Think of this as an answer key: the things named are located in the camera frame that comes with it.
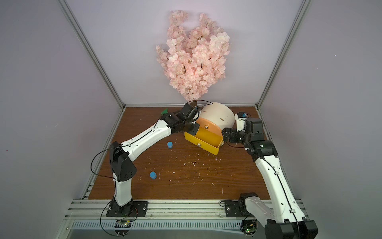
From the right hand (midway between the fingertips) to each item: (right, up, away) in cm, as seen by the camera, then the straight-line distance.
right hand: (232, 127), depth 74 cm
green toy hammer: (-43, +10, +39) cm, 58 cm away
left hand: (-17, 0, +8) cm, 19 cm away
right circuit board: (+7, -48, -4) cm, 48 cm away
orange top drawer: (-11, +1, +6) cm, 12 cm away
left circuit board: (-55, -49, -2) cm, 74 cm away
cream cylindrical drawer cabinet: (-5, +8, +13) cm, 16 cm away
